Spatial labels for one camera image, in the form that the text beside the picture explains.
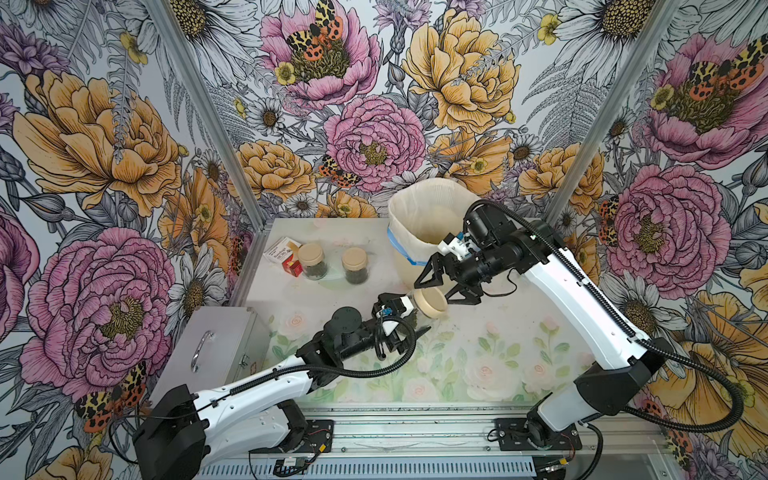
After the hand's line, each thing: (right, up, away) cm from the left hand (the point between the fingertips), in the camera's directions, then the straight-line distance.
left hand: (416, 315), depth 72 cm
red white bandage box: (-44, +14, +36) cm, 58 cm away
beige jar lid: (+3, +4, -5) cm, 7 cm away
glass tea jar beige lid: (-31, +13, +25) cm, 42 cm away
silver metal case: (-48, -8, +1) cm, 49 cm away
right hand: (+3, +5, -8) cm, 10 cm away
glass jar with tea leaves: (0, 0, -1) cm, 1 cm away
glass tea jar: (-17, +11, +23) cm, 30 cm away
